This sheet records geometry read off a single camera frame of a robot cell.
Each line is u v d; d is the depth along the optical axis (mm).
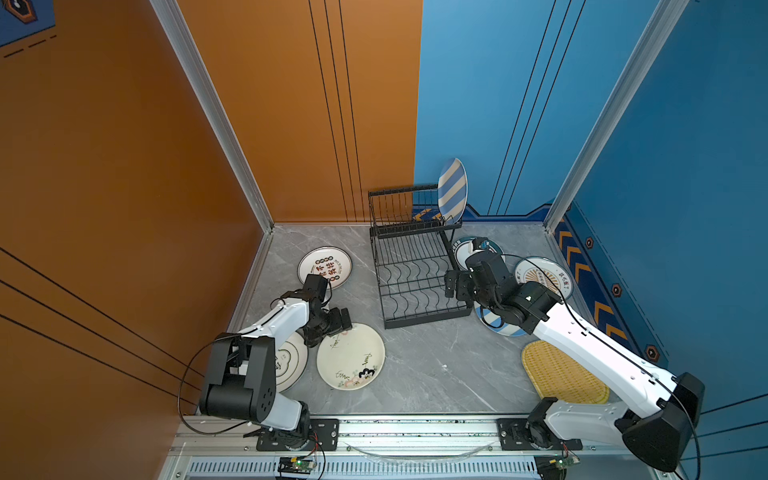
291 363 850
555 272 1048
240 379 433
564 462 697
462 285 669
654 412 391
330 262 1087
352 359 851
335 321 805
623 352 429
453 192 895
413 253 1087
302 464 706
